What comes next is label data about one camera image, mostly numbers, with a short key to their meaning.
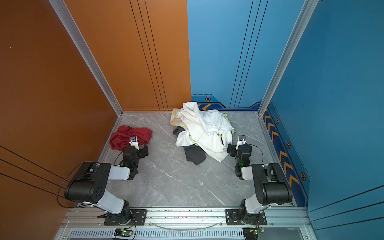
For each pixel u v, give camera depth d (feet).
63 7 2.29
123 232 2.33
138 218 2.41
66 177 2.36
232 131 3.36
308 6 2.28
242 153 2.33
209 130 3.06
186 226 2.37
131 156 2.37
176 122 3.54
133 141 2.65
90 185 1.50
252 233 2.31
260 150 2.59
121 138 3.19
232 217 2.38
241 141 2.64
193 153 3.02
